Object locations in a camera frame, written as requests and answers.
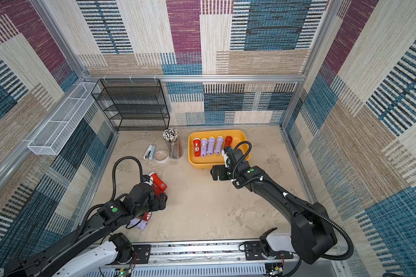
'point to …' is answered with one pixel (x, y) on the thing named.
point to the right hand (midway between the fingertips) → (221, 173)
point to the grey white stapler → (149, 152)
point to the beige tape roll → (161, 156)
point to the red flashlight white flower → (197, 142)
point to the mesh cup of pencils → (174, 148)
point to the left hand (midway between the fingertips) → (161, 198)
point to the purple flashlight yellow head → (204, 142)
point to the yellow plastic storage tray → (239, 140)
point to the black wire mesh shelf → (133, 104)
